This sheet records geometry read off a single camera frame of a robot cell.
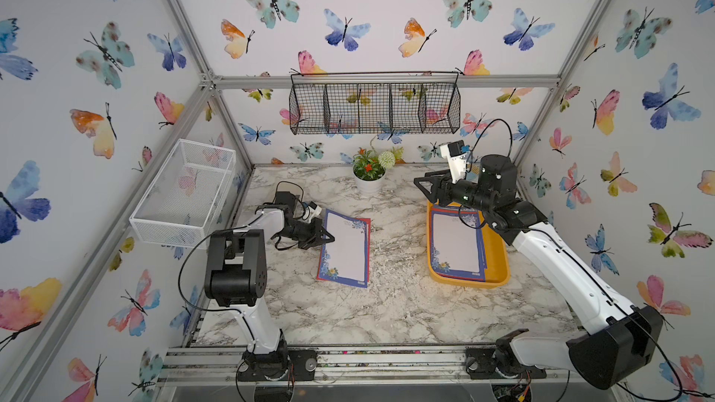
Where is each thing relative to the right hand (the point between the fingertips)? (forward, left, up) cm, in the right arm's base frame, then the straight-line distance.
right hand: (424, 175), depth 70 cm
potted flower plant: (+21, +15, -21) cm, 33 cm away
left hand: (-3, +25, -28) cm, 37 cm away
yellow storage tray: (-9, -27, -34) cm, 44 cm away
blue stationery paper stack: (-1, -16, -33) cm, 36 cm away
